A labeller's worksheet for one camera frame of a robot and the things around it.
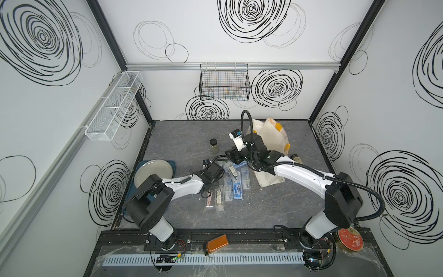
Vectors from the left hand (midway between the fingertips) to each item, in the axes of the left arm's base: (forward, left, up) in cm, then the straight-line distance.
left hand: (213, 182), depth 92 cm
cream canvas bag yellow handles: (+20, -34, +14) cm, 42 cm away
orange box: (-28, -3, +4) cm, 29 cm away
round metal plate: (+7, +33, +3) cm, 34 cm away
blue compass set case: (-3, -13, +2) cm, 14 cm away
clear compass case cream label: (-8, -4, +2) cm, 9 cm away
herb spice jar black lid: (+18, 0, +7) cm, 20 cm away
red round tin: (-26, -59, +5) cm, 65 cm away
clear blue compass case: (+2, -18, +2) cm, 18 cm away
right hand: (+7, -8, +20) cm, 23 cm away
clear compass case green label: (+5, -10, +4) cm, 12 cm away
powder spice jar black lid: (+14, -46, +5) cm, 49 cm away
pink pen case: (-9, +1, +2) cm, 9 cm away
